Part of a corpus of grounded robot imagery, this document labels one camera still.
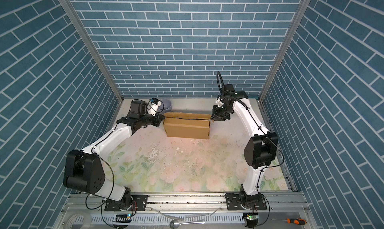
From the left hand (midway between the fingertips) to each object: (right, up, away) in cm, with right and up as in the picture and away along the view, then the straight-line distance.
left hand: (165, 116), depth 87 cm
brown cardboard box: (+13, -5, 0) cm, 14 cm away
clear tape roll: (-32, -48, -19) cm, 60 cm away
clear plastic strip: (+14, -48, -16) cm, 53 cm away
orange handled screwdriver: (+65, -48, -19) cm, 83 cm away
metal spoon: (+9, -48, -20) cm, 53 cm away
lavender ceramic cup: (-3, +6, +17) cm, 18 cm away
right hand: (+27, 0, -2) cm, 27 cm away
